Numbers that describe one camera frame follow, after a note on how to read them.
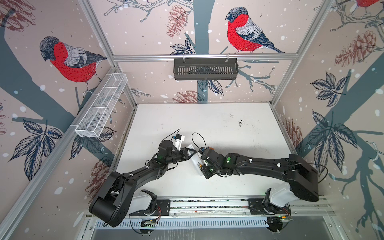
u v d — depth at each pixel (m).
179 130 0.68
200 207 0.75
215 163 0.61
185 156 0.74
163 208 0.73
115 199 0.42
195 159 0.79
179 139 0.79
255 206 0.74
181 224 0.70
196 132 0.69
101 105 0.78
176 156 0.72
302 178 0.43
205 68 1.04
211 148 0.97
